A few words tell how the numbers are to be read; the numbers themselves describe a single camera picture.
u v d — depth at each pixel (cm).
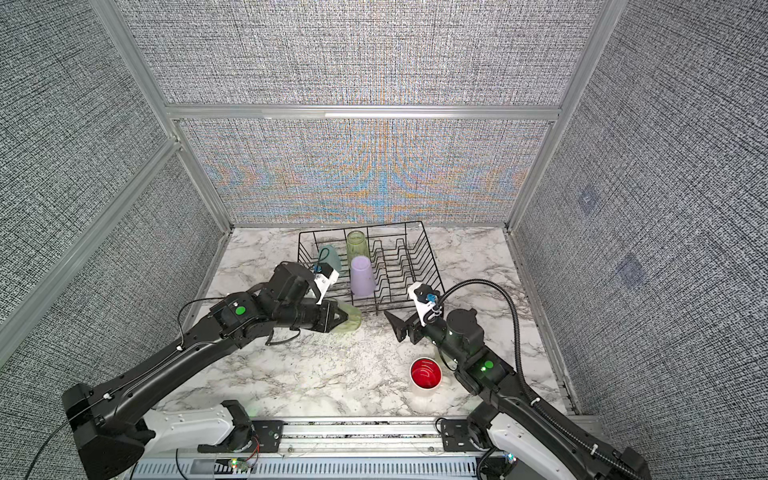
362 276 91
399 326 63
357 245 95
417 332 64
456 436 73
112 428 38
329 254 106
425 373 82
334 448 73
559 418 47
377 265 100
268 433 74
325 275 63
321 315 60
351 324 74
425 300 60
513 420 60
